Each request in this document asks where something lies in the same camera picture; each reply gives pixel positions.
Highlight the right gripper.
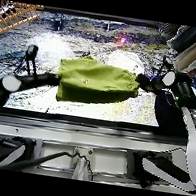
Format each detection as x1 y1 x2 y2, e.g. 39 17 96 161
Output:
133 72 158 94

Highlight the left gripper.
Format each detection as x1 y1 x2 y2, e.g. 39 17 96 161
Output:
41 71 62 88

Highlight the green garment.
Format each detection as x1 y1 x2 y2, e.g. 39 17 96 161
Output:
53 51 144 113

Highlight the heap of clothes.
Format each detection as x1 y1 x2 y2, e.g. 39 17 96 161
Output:
161 22 196 84

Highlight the black garment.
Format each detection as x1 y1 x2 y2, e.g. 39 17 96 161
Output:
150 87 196 139

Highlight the brown wooden rack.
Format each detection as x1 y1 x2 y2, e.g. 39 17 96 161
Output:
0 0 45 41

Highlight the silver frame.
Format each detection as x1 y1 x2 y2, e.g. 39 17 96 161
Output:
0 110 196 196

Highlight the black cable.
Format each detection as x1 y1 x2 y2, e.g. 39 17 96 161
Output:
0 141 96 183

